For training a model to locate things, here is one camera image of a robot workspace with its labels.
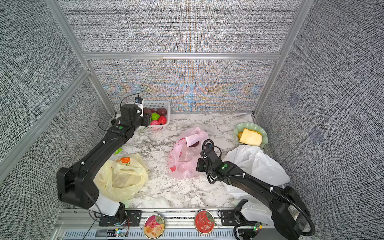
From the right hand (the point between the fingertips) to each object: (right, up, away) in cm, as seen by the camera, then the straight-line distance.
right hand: (197, 159), depth 82 cm
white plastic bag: (+31, 0, -3) cm, 31 cm away
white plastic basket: (-33, +35, +35) cm, 59 cm away
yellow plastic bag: (-44, -14, +3) cm, 46 cm away
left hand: (-27, +27, +1) cm, 38 cm away
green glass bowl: (+32, +18, +23) cm, 44 cm away
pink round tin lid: (-20, -28, -13) cm, 37 cm away
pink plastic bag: (-6, +2, +14) cm, 16 cm away
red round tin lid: (+3, -26, -12) cm, 29 cm away
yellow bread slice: (+35, +12, +13) cm, 39 cm away
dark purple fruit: (-26, +30, +31) cm, 50 cm away
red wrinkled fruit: (-24, +23, +25) cm, 41 cm away
